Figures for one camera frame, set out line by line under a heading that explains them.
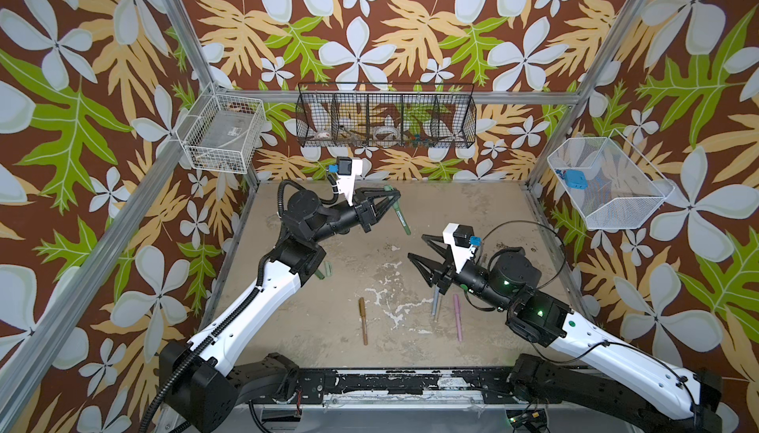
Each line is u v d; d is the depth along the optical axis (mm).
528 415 733
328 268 956
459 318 853
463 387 756
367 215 540
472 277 535
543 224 1150
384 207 591
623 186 783
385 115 970
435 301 884
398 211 615
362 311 862
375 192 582
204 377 373
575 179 864
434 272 538
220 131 861
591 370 472
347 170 538
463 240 491
